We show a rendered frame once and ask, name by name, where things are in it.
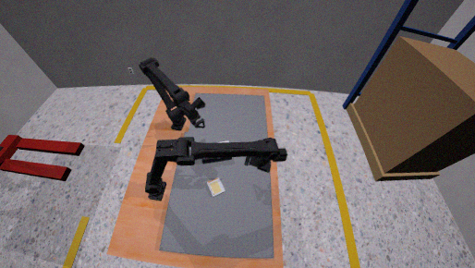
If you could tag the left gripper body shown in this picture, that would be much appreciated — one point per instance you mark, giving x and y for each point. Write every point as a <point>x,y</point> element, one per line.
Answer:
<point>193,121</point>

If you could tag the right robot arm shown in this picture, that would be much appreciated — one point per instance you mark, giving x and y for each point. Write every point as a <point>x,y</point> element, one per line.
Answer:
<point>178,151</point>

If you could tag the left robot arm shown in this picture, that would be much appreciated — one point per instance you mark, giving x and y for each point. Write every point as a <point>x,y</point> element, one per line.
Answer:
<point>179,96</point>

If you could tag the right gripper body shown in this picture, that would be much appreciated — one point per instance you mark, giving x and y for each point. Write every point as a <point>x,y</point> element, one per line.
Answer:
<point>256,162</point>

